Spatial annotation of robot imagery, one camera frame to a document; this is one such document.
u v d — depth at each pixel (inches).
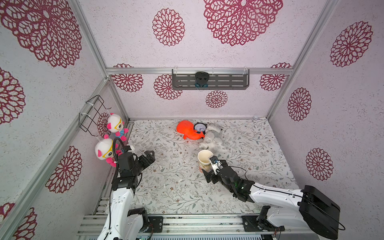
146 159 28.3
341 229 16.4
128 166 23.1
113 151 23.0
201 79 34.7
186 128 42.0
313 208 16.5
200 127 44.4
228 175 24.1
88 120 29.8
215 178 28.6
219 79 37.3
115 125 36.7
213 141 36.8
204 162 31.0
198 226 28.9
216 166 26.7
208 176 28.7
